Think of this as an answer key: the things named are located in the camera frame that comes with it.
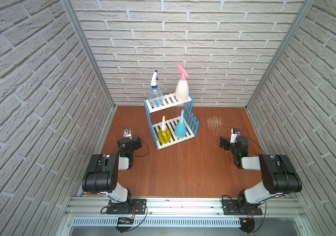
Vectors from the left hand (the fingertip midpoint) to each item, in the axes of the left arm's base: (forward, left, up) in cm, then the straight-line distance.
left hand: (128, 135), depth 94 cm
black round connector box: (-48, -65, -5) cm, 81 cm away
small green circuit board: (-46, -5, -8) cm, 47 cm away
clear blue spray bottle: (+14, -18, +21) cm, 31 cm away
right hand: (-1, -64, 0) cm, 64 cm away
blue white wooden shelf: (+14, -30, -4) cm, 33 cm away
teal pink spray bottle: (+1, -34, +6) cm, 35 cm away
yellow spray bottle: (+2, -23, -5) cm, 24 cm away
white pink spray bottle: (+11, -34, +29) cm, 45 cm away
